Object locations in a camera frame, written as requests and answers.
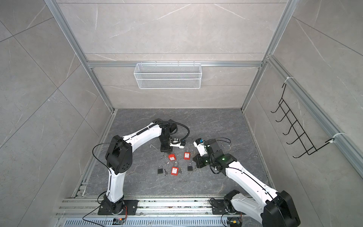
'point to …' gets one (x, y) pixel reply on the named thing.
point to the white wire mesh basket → (167, 75)
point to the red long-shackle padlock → (175, 170)
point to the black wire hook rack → (303, 138)
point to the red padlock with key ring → (172, 157)
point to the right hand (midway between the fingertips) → (194, 157)
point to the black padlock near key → (189, 167)
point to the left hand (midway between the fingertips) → (169, 147)
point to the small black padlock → (160, 170)
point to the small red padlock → (186, 156)
